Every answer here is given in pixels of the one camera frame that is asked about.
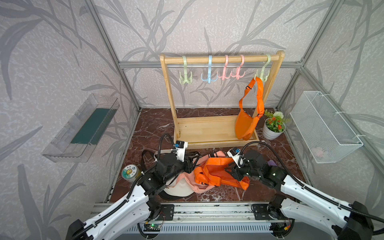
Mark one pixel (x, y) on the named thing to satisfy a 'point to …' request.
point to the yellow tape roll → (131, 172)
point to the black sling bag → (162, 193)
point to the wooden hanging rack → (198, 132)
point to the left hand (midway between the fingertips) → (197, 157)
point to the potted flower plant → (274, 125)
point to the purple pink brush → (271, 162)
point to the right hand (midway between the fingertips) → (226, 166)
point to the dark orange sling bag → (213, 173)
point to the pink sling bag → (190, 176)
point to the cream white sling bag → (175, 187)
